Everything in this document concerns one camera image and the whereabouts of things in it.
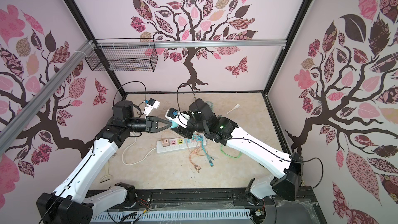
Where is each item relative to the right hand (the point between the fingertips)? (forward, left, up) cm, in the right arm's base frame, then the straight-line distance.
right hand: (175, 119), depth 66 cm
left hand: (-4, +2, -1) cm, 4 cm away
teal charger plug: (-3, 0, 0) cm, 3 cm away
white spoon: (+33, -37, -32) cm, 59 cm away
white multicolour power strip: (+3, +3, -29) cm, 29 cm away
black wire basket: (+48, +37, +3) cm, 61 cm away
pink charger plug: (+1, +10, -25) cm, 26 cm away
